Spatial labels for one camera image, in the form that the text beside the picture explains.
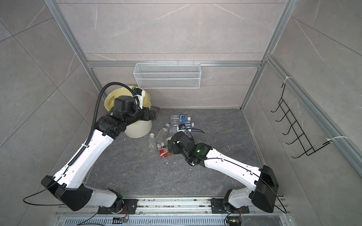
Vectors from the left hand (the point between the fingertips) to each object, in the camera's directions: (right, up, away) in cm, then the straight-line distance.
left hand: (150, 104), depth 70 cm
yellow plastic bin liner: (-31, +5, +18) cm, 36 cm away
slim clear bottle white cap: (-5, -24, +25) cm, 35 cm away
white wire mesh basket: (+4, +24, +30) cm, 39 cm away
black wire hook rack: (+71, -14, -4) cm, 72 cm away
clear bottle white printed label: (+1, -25, +24) cm, 34 cm away
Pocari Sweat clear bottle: (+9, -16, +31) cm, 36 cm away
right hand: (+12, -20, +7) cm, 24 cm away
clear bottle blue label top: (+12, -7, +37) cm, 40 cm away
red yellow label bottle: (+4, -29, +18) cm, 34 cm away
